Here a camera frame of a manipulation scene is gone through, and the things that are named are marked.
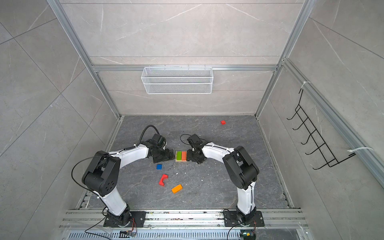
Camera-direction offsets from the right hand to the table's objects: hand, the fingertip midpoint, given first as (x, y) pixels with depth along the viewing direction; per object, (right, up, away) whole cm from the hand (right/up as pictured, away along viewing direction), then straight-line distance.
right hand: (190, 157), depth 95 cm
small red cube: (+25, +24, +20) cm, 40 cm away
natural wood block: (-6, -1, -3) cm, 7 cm away
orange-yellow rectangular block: (-7, -15, -13) cm, 21 cm away
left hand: (-13, +2, -1) cm, 13 cm away
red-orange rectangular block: (-4, +1, 0) cm, 5 cm away
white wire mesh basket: (-9, +52, +5) cm, 53 cm away
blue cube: (-20, -5, -3) cm, 21 cm away
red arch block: (-15, -10, -9) cm, 20 cm away
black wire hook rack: (+59, +9, -32) cm, 68 cm away
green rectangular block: (-8, +1, 0) cm, 8 cm away
